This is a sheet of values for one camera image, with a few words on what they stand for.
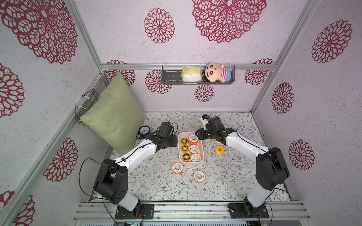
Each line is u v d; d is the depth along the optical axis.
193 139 0.98
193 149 0.97
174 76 1.00
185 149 0.96
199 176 0.85
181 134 1.00
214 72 0.85
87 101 0.78
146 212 0.74
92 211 0.76
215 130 0.70
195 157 0.93
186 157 0.94
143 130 1.06
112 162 0.45
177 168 0.88
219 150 0.95
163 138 0.66
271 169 0.48
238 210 0.73
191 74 0.90
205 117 0.81
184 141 1.00
